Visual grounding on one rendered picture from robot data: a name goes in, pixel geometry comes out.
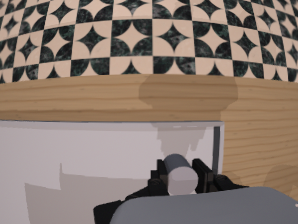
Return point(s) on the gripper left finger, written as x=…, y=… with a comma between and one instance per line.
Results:
x=157, y=185

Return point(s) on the grey cylinder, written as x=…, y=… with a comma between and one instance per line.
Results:
x=182, y=179

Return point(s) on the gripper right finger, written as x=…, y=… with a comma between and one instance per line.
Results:
x=209, y=182

